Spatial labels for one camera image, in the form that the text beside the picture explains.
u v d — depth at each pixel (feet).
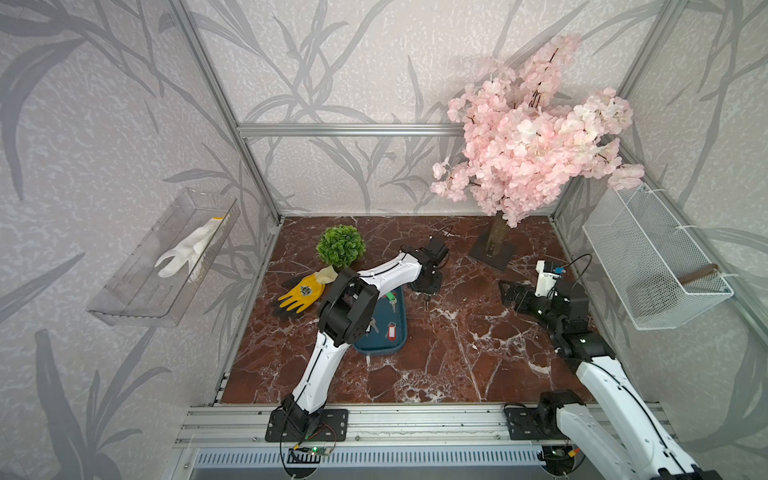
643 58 2.57
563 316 1.96
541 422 2.21
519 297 2.32
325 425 2.37
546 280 2.31
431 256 2.58
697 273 2.07
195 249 2.08
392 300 3.15
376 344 2.97
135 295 2.02
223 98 2.80
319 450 2.31
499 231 3.23
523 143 1.94
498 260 3.48
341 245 3.07
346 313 1.83
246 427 2.47
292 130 3.07
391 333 2.92
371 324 2.99
